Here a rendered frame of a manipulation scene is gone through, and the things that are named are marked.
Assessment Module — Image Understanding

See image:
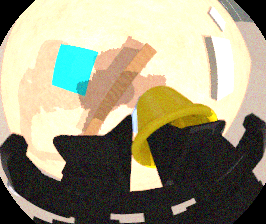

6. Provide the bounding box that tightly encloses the long wooden beam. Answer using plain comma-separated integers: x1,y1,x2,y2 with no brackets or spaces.
82,43,157,136

